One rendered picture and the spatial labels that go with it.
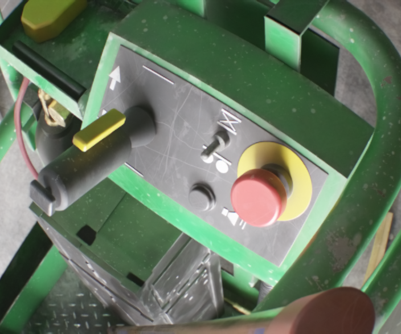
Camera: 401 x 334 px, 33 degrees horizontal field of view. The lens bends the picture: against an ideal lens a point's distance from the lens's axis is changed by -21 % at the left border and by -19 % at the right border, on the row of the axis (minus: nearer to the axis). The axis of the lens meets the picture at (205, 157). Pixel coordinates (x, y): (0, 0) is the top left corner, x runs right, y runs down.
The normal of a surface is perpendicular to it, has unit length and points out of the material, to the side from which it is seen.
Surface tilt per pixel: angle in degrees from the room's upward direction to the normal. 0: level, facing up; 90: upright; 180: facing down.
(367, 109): 0
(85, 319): 0
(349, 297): 16
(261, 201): 58
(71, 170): 41
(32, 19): 0
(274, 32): 90
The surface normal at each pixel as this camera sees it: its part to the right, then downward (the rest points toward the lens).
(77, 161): 0.43, -0.62
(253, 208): -0.53, 0.41
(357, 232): 0.33, -0.12
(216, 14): -0.59, 0.74
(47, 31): 0.18, 0.89
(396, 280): 0.08, -0.32
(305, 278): -0.17, -0.48
